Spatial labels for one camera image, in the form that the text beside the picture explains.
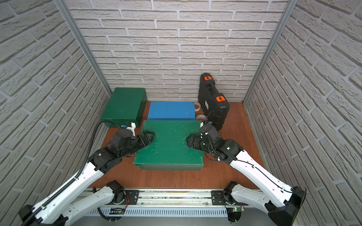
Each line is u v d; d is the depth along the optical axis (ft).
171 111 3.19
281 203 1.25
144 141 2.08
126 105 3.39
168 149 2.22
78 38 2.66
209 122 2.11
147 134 2.12
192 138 2.07
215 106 2.77
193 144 2.04
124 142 1.77
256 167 1.43
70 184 1.40
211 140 1.68
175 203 2.40
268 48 2.81
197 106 3.73
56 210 1.32
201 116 3.50
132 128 2.15
